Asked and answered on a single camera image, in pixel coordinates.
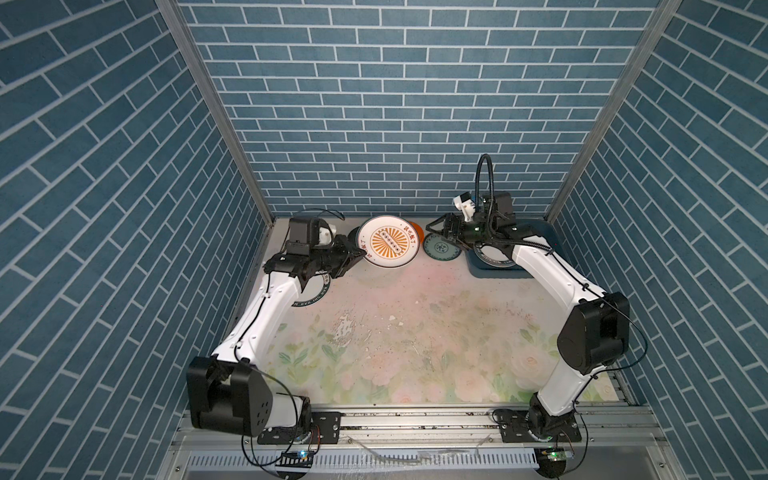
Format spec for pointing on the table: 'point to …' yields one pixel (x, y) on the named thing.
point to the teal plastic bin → (478, 269)
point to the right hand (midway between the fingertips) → (433, 228)
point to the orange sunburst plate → (388, 241)
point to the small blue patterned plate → (440, 248)
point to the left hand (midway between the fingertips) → (368, 250)
